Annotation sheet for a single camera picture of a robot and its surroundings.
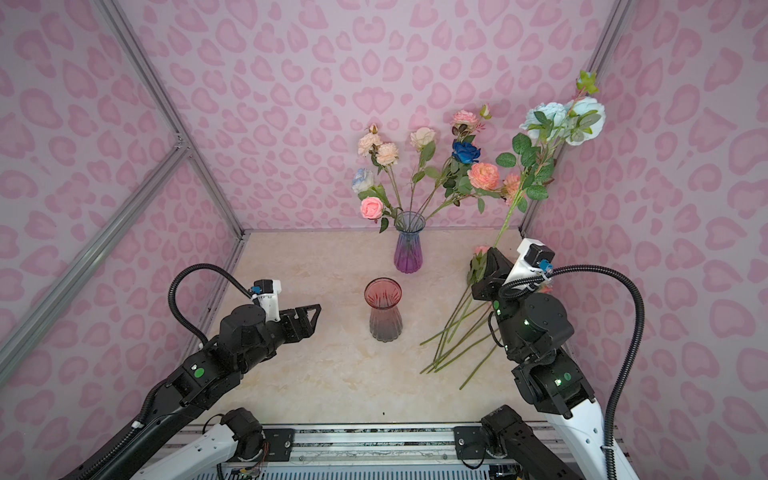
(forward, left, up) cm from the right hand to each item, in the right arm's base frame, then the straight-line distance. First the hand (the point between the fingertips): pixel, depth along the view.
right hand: (487, 248), depth 58 cm
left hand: (-3, +38, -17) cm, 42 cm away
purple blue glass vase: (+29, +15, -35) cm, 48 cm away
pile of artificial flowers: (+1, -4, -41) cm, 42 cm away
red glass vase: (+6, +22, -28) cm, 36 cm away
